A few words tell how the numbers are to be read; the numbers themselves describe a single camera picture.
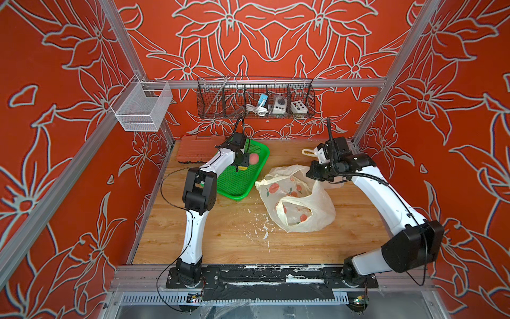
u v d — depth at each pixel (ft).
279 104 3.00
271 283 2.38
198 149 3.83
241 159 3.08
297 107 3.11
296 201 2.21
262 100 2.73
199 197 1.94
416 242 1.32
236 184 3.32
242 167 3.12
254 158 3.35
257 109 2.79
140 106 2.98
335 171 1.89
